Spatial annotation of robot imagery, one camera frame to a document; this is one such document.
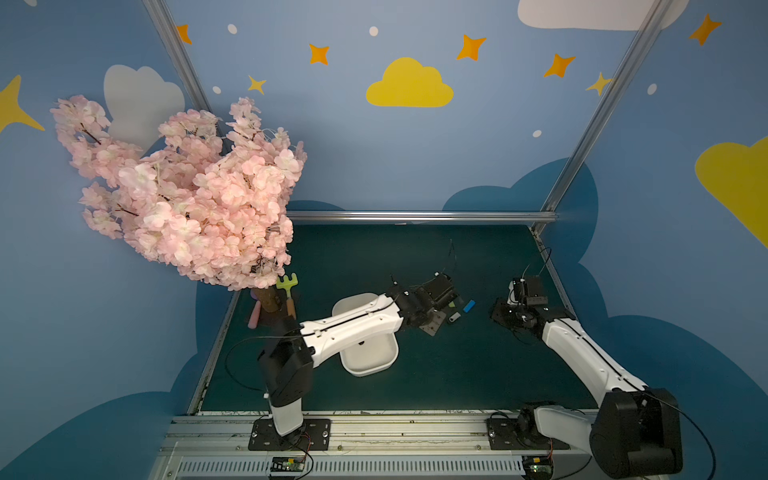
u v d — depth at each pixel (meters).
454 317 0.96
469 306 0.98
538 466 0.73
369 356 0.87
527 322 0.63
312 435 0.75
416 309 0.55
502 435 0.74
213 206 0.51
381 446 0.74
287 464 0.72
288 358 0.43
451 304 0.98
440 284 0.62
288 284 1.04
